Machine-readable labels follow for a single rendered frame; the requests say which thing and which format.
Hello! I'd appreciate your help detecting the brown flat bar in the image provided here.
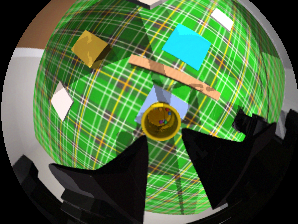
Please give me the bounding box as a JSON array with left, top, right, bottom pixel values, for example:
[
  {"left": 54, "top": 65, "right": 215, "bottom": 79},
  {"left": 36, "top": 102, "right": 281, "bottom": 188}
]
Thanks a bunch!
[{"left": 129, "top": 55, "right": 221, "bottom": 100}]

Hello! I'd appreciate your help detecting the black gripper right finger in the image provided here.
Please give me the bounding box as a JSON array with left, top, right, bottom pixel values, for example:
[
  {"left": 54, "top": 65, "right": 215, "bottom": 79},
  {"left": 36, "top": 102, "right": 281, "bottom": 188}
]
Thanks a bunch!
[{"left": 181, "top": 121, "right": 277, "bottom": 210}]

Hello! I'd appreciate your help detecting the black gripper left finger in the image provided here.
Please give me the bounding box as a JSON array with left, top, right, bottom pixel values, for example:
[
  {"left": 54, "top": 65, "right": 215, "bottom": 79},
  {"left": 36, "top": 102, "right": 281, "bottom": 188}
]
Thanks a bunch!
[{"left": 48, "top": 135, "right": 149, "bottom": 224}]

